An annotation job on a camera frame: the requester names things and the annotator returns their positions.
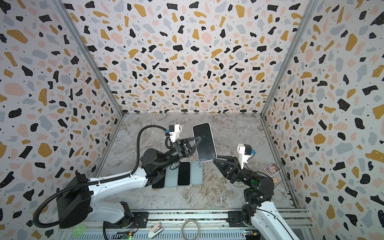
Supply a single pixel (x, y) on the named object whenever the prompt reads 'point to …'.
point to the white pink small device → (155, 230)
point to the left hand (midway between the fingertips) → (200, 139)
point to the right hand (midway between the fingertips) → (213, 163)
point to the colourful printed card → (272, 169)
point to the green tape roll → (79, 231)
